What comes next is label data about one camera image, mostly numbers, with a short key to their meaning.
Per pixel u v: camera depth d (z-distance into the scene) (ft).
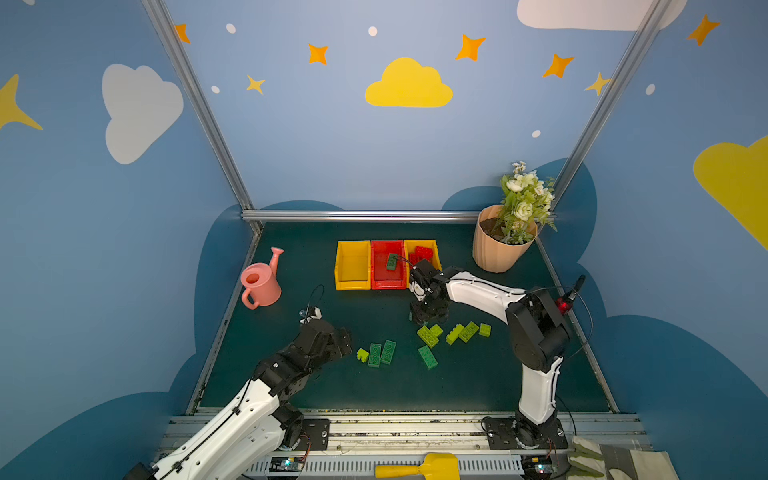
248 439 1.86
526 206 2.95
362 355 2.82
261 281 2.97
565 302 2.84
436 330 3.02
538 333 1.66
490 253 3.25
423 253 3.53
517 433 2.20
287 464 2.32
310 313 2.35
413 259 3.50
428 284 2.45
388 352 2.84
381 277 3.46
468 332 2.98
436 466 2.27
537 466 2.34
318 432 2.46
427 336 3.00
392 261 3.60
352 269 3.55
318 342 1.98
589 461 2.29
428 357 2.83
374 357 2.83
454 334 2.97
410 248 3.53
